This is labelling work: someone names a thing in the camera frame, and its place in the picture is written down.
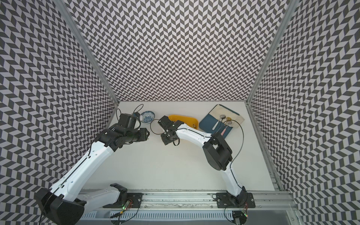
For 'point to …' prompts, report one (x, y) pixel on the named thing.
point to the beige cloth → (219, 109)
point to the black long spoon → (221, 116)
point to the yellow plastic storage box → (192, 122)
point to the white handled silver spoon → (215, 125)
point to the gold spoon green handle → (228, 118)
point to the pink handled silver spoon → (228, 123)
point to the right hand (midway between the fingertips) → (168, 140)
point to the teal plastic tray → (208, 123)
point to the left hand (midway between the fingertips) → (145, 135)
